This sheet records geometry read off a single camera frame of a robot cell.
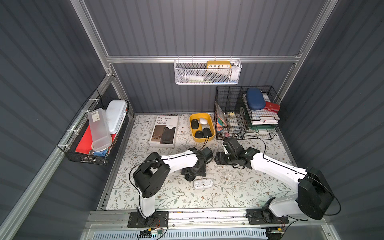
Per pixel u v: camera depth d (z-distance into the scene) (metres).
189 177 0.86
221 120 1.06
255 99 0.95
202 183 0.82
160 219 0.74
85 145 0.67
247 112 0.98
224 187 0.84
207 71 0.91
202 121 1.09
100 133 0.68
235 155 0.65
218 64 0.87
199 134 1.05
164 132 1.05
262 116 0.91
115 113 0.75
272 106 0.94
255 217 0.73
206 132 1.03
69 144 0.61
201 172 0.80
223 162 0.75
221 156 0.76
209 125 1.09
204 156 0.72
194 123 1.12
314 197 0.42
